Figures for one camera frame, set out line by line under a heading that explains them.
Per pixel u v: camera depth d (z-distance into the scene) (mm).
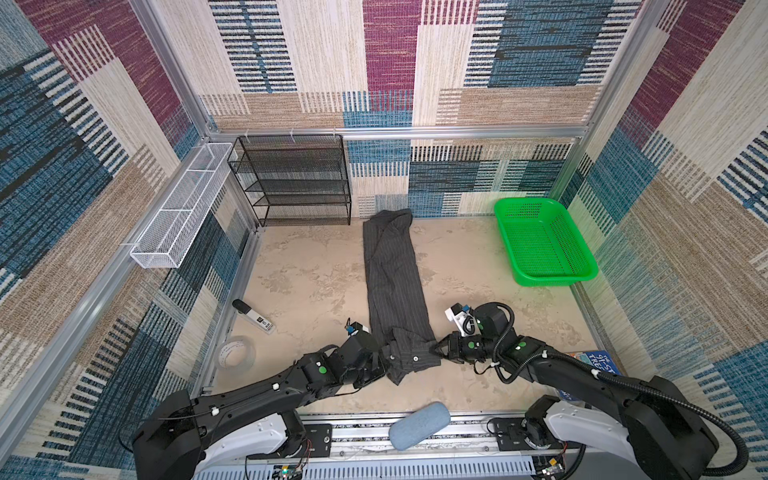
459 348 717
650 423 411
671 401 410
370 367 620
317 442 733
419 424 729
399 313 938
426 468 777
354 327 758
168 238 714
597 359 831
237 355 867
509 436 731
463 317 778
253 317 913
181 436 407
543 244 1114
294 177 1082
